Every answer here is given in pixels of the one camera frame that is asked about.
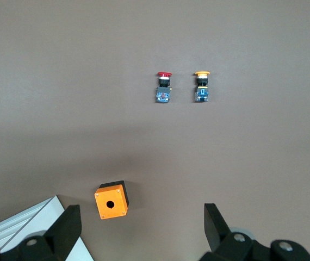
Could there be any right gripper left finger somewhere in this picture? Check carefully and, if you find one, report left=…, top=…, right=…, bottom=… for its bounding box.
left=0, top=204, right=83, bottom=261

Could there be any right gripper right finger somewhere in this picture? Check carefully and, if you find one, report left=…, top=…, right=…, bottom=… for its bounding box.
left=200, top=203, right=272, bottom=261

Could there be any white drawer cabinet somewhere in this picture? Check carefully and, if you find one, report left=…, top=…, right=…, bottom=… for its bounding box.
left=0, top=195, right=95, bottom=261

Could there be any yellow push button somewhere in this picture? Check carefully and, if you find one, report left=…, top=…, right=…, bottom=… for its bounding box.
left=193, top=70, right=210, bottom=103

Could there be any red push button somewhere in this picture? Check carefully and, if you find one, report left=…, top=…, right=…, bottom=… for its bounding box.
left=154, top=71, right=172, bottom=104

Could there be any brown table mat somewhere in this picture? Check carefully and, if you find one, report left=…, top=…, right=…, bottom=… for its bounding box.
left=0, top=0, right=310, bottom=261

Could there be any orange button enclosure box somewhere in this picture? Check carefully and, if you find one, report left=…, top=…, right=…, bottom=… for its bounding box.
left=94, top=180, right=130, bottom=220

